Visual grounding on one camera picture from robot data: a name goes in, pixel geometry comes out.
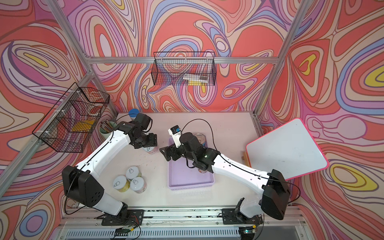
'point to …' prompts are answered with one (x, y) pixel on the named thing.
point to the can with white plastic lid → (201, 171)
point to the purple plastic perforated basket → (180, 176)
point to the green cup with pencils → (106, 128)
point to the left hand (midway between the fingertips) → (153, 143)
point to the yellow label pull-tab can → (121, 183)
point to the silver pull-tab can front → (139, 185)
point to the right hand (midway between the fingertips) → (169, 149)
